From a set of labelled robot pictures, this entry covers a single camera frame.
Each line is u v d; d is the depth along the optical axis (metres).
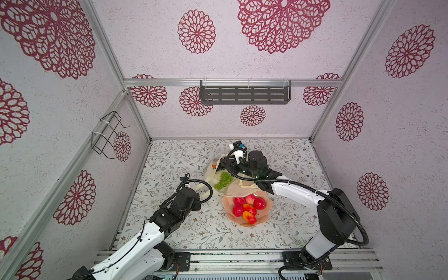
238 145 0.70
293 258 0.74
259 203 0.84
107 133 0.78
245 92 0.97
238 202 0.87
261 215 0.84
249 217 0.80
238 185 0.87
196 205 0.71
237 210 0.82
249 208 0.85
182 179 0.68
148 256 0.59
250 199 0.86
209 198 0.65
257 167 0.65
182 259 0.75
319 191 0.49
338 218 0.45
